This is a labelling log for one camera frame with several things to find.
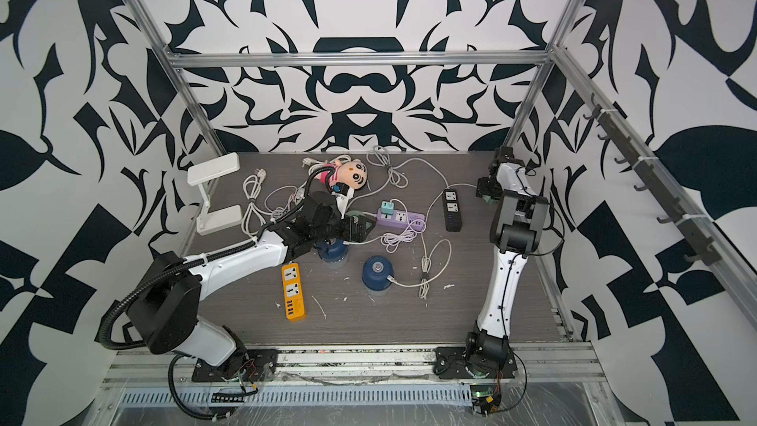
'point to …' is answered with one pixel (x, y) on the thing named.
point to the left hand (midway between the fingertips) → (362, 214)
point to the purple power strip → (403, 219)
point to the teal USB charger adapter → (387, 207)
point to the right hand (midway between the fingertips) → (495, 189)
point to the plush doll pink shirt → (353, 173)
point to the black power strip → (453, 221)
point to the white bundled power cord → (254, 217)
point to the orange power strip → (295, 299)
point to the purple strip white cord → (400, 178)
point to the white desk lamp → (209, 222)
